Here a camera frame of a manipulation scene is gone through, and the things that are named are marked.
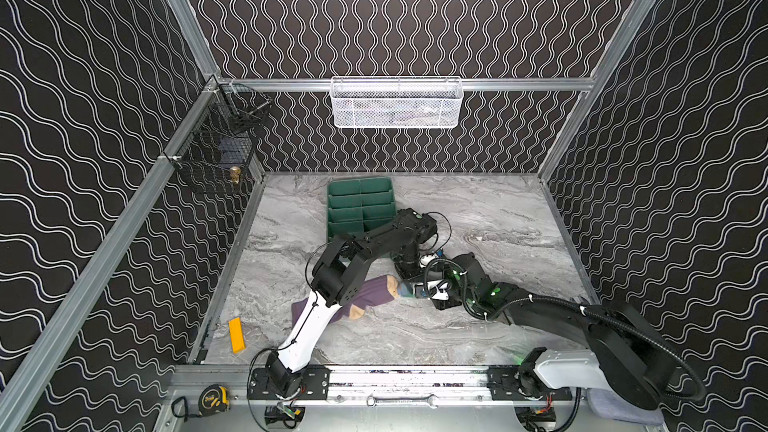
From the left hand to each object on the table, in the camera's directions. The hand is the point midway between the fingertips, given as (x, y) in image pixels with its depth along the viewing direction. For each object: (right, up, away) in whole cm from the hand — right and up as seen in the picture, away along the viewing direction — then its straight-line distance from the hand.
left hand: (420, 294), depth 88 cm
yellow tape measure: (-51, -19, -18) cm, 57 cm away
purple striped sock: (-13, +1, +2) cm, 13 cm away
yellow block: (-51, -9, -6) cm, 52 cm away
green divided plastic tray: (-20, +26, +16) cm, 36 cm away
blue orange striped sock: (-4, +2, -3) cm, 6 cm away
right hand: (+5, +6, 0) cm, 7 cm away
